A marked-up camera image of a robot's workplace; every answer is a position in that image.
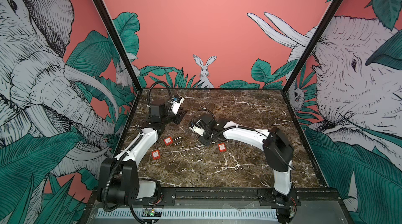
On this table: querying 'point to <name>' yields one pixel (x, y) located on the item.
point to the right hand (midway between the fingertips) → (199, 136)
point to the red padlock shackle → (169, 141)
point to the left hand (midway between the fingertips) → (183, 106)
